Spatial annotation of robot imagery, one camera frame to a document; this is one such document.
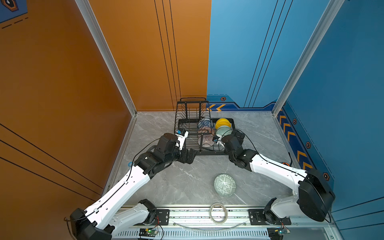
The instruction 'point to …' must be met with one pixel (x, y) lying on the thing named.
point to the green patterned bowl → (224, 185)
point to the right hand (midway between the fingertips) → (234, 136)
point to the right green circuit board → (277, 233)
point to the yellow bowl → (222, 122)
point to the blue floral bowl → (205, 122)
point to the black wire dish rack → (189, 111)
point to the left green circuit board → (146, 232)
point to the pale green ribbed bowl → (223, 131)
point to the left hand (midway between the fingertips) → (190, 148)
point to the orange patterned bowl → (206, 130)
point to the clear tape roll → (226, 211)
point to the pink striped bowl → (206, 140)
